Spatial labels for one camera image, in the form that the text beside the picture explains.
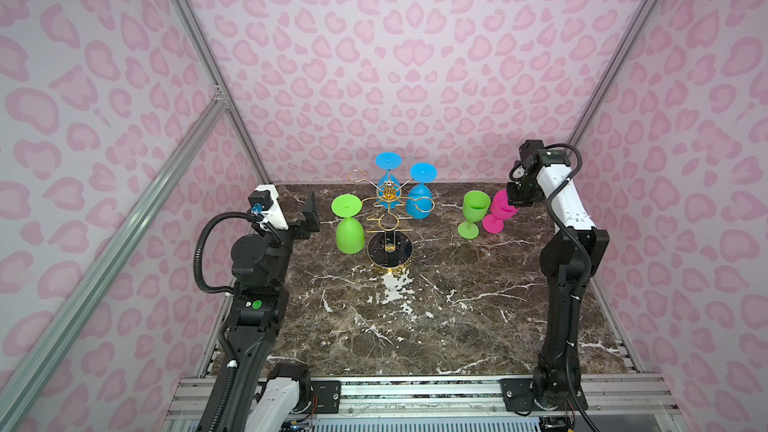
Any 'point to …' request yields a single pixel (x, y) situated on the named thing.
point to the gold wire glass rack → (390, 224)
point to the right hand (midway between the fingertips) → (520, 200)
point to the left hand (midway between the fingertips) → (290, 188)
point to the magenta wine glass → (500, 212)
